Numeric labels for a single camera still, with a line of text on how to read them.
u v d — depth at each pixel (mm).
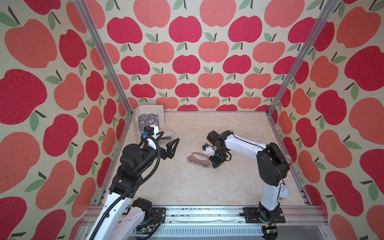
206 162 914
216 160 784
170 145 558
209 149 854
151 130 529
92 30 766
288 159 983
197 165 927
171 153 569
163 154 565
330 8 699
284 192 772
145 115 1077
